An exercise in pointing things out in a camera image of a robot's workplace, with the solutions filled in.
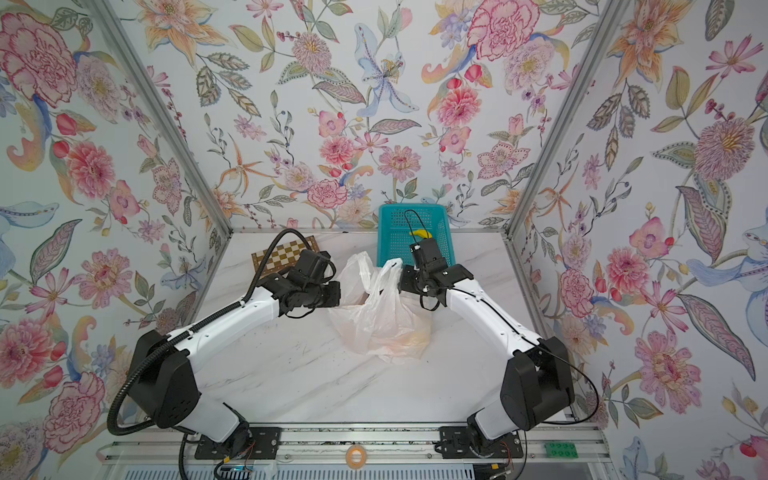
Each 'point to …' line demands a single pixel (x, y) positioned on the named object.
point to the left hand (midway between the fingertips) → (345, 296)
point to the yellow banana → (422, 233)
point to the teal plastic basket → (397, 221)
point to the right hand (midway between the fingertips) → (404, 278)
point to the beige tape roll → (350, 460)
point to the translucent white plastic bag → (374, 317)
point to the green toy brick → (561, 450)
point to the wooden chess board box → (280, 258)
